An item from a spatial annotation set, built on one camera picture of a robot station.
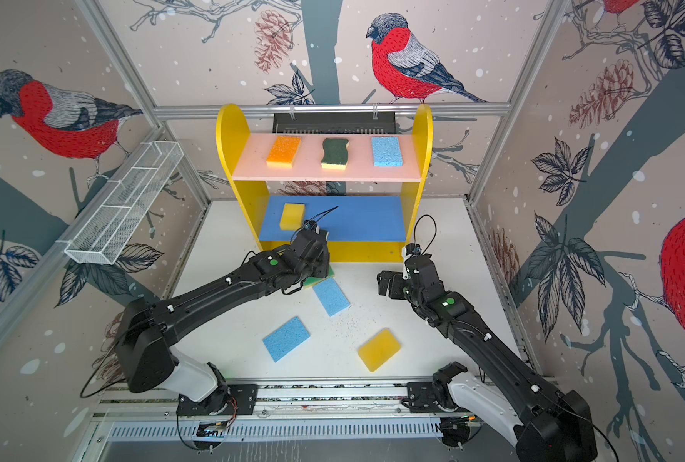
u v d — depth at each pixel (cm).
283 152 75
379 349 84
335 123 100
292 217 94
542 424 38
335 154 73
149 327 46
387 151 76
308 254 61
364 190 123
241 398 73
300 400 75
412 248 71
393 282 71
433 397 73
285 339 83
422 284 59
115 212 76
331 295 92
